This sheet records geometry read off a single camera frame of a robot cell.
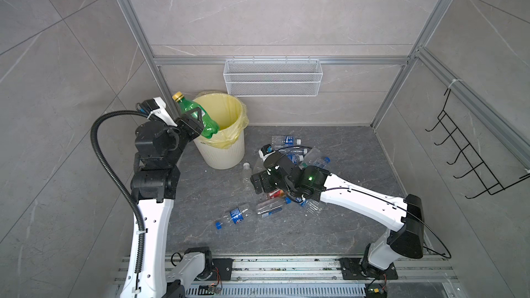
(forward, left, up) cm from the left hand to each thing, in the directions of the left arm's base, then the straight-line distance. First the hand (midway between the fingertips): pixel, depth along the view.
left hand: (195, 107), depth 59 cm
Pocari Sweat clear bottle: (+10, -35, -43) cm, 56 cm away
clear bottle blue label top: (+22, -31, -42) cm, 57 cm away
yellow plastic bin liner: (+29, -4, -29) cm, 42 cm away
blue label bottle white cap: (-15, -39, -42) cm, 59 cm away
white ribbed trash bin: (+7, -3, -30) cm, 31 cm away
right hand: (-8, -19, -25) cm, 32 cm away
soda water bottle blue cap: (+8, -49, -44) cm, 66 cm away
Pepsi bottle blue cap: (-17, -8, -43) cm, 47 cm away
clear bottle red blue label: (-12, -23, -47) cm, 53 cm away
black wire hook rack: (-8, -88, -16) cm, 89 cm away
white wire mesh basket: (+43, -25, -17) cm, 52 cm away
